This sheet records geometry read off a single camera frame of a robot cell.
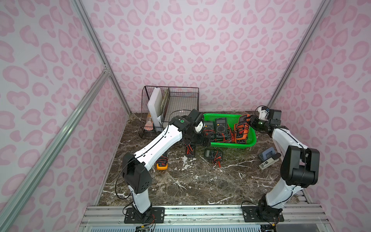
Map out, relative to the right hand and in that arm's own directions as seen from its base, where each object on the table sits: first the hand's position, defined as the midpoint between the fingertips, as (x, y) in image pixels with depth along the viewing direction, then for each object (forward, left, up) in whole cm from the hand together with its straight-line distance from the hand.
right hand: (245, 118), depth 93 cm
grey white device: (-20, -14, -14) cm, 28 cm away
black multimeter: (-16, +35, -12) cm, 41 cm away
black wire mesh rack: (-2, +66, -12) cm, 68 cm away
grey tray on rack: (+12, +43, -1) cm, 45 cm away
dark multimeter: (-2, +22, -10) cm, 24 cm away
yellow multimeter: (-26, +52, -12) cm, 59 cm away
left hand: (-20, +27, +4) cm, 34 cm away
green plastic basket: (+6, +6, -10) cm, 13 cm away
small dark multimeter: (-20, +20, -12) cm, 31 cm away
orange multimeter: (-8, +3, -2) cm, 9 cm away
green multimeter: (-3, +14, -9) cm, 17 cm away
